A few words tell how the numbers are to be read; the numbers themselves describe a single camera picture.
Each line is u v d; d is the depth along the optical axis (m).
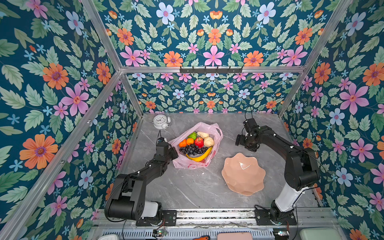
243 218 0.75
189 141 0.96
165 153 0.75
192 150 0.93
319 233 0.68
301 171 0.48
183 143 0.96
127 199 0.43
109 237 0.66
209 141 0.97
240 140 0.84
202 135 1.01
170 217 0.74
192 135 0.99
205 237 0.67
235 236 0.68
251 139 0.69
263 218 0.73
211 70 0.92
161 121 1.11
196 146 0.96
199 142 0.96
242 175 0.90
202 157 0.93
